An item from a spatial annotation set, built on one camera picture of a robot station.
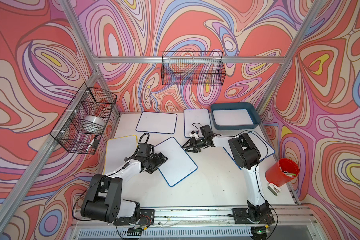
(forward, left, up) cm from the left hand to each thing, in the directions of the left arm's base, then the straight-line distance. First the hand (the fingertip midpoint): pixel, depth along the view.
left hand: (165, 162), depth 89 cm
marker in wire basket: (-1, +35, +22) cm, 41 cm away
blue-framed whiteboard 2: (+38, -20, -2) cm, 43 cm away
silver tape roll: (+5, +33, +30) cm, 44 cm away
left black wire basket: (+25, +44, +27) cm, 57 cm away
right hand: (+9, -12, -2) cm, 15 cm away
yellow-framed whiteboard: (+14, +35, -8) cm, 39 cm away
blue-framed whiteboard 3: (+38, -49, 0) cm, 62 cm away
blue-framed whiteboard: (+36, +7, -4) cm, 37 cm away
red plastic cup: (-7, -67, +2) cm, 68 cm away
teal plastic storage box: (+47, -63, +4) cm, 79 cm away
